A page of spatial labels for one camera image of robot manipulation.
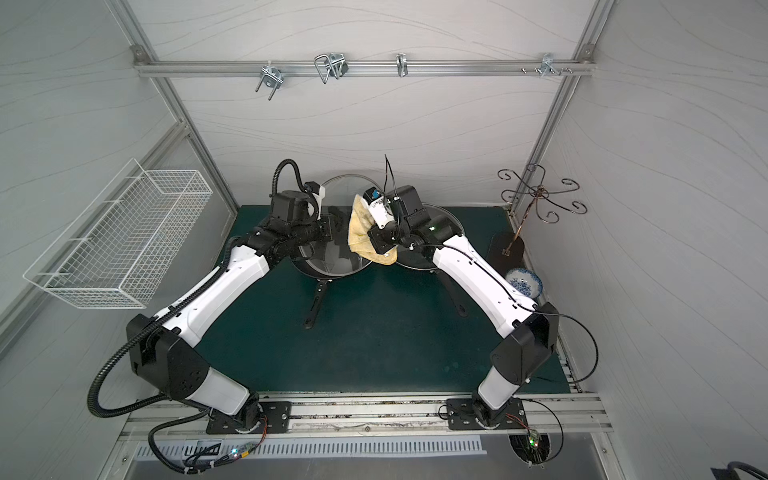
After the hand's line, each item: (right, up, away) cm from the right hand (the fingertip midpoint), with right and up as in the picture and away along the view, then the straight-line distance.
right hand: (372, 228), depth 76 cm
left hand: (-9, +2, +3) cm, 10 cm away
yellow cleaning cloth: (-3, +1, -1) cm, 3 cm away
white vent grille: (-40, -54, -4) cm, 68 cm away
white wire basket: (-59, -5, -7) cm, 60 cm away
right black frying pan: (+23, -18, +12) cm, 31 cm away
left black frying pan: (-17, -16, +16) cm, 28 cm away
